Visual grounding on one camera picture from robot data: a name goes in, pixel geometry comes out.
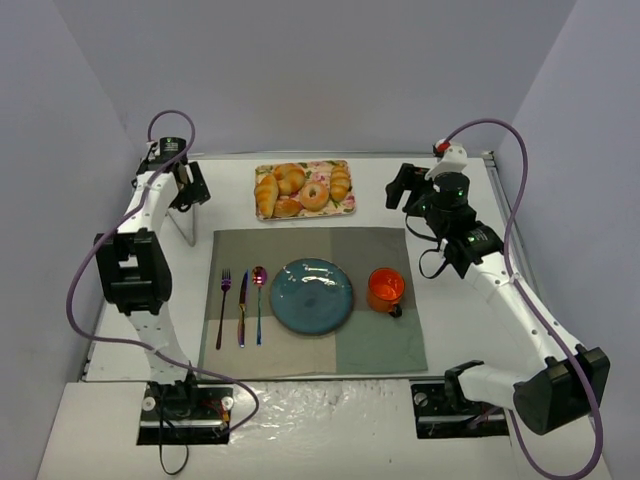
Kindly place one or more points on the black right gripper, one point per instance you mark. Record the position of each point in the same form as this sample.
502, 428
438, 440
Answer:
403, 183

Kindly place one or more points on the round sesame bun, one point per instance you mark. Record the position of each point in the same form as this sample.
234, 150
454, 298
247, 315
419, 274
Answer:
287, 208

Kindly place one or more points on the blue ceramic plate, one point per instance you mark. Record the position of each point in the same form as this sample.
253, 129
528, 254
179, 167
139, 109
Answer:
311, 297

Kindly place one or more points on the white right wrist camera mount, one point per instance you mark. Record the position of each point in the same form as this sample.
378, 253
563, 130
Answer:
450, 157

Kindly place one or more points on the iridescent fork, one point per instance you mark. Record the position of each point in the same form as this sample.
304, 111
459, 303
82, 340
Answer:
226, 282

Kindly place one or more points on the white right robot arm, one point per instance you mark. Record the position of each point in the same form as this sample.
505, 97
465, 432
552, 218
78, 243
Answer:
562, 379

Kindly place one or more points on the floral rectangular tray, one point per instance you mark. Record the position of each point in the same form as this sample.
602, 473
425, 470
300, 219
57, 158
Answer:
315, 171

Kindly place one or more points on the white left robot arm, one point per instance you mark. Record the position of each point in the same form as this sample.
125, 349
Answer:
133, 269

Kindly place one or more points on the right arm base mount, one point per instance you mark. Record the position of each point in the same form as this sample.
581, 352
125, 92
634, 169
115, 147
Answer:
437, 418

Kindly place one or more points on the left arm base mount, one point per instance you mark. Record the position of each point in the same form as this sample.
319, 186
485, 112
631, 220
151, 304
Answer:
201, 419

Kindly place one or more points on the iridescent knife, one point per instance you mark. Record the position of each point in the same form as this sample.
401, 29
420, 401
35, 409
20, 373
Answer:
241, 326

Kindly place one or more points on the sugared bagel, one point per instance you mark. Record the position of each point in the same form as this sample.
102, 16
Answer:
314, 196

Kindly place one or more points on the striped bread roll right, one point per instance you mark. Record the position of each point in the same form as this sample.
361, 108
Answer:
340, 183

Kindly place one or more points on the curved striped croissant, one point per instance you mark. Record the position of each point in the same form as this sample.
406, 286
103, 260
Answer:
290, 178

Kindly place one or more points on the iridescent spoon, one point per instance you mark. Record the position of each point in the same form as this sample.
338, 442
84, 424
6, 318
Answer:
259, 278

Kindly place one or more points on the patchwork grey green placemat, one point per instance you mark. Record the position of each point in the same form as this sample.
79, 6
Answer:
367, 344

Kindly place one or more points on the long croissant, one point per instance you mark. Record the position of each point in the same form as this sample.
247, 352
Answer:
266, 194

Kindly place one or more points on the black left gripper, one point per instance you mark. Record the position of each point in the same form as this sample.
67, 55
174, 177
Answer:
195, 185

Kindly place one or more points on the orange mug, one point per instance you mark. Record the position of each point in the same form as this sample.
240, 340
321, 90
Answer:
386, 289

